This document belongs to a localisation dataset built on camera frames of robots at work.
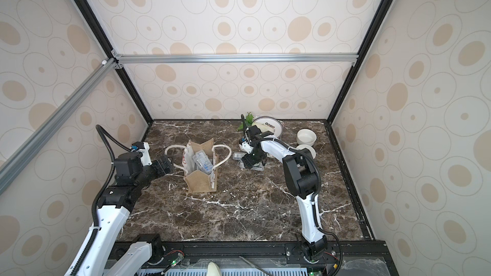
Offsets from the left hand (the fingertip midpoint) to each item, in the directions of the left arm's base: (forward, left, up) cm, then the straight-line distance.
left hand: (172, 157), depth 76 cm
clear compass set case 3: (+9, -35, -21) cm, 42 cm away
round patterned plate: (+40, -41, -21) cm, 61 cm away
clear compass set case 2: (+16, -25, -21) cm, 37 cm away
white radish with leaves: (+41, -30, -21) cm, 55 cm away
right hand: (+13, -36, -21) cm, 43 cm away
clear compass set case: (+6, -9, -13) cm, 17 cm away
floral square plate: (-3, -40, +11) cm, 41 cm away
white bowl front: (+19, -62, -17) cm, 67 cm away
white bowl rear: (+29, -63, -20) cm, 73 cm away
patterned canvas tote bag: (-2, -7, -16) cm, 18 cm away
